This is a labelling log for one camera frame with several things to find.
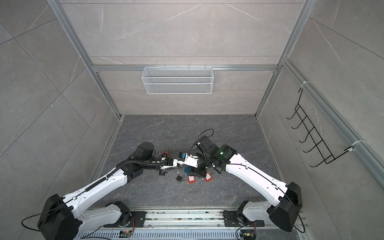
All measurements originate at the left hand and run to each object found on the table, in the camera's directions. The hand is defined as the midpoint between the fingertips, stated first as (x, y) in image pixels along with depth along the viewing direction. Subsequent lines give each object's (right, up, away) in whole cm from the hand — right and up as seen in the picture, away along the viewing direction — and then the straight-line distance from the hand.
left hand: (180, 160), depth 73 cm
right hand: (+5, -3, 0) cm, 6 cm away
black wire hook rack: (+62, +12, -5) cm, 64 cm away
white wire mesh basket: (-4, +49, +28) cm, 56 cm away
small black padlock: (-2, -13, +15) cm, 20 cm away
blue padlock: (+3, -3, -3) cm, 6 cm away
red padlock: (-11, 0, +24) cm, 27 cm away
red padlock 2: (+5, -14, +13) cm, 20 cm away
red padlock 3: (+15, -13, +14) cm, 24 cm away
